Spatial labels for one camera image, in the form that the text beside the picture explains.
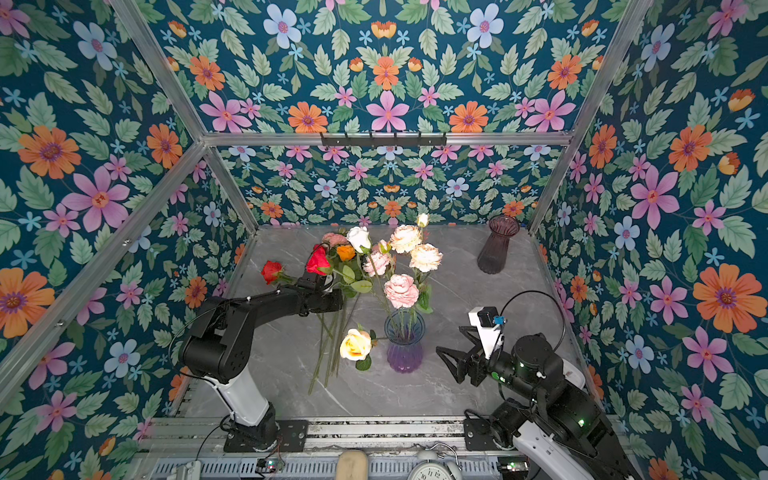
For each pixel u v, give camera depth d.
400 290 0.63
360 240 0.62
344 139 0.91
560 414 0.44
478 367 0.53
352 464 0.66
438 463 0.67
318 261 0.65
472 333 0.65
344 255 0.98
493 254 1.06
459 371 0.54
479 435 0.74
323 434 0.75
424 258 0.64
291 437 0.73
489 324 0.52
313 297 0.73
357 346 0.46
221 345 0.49
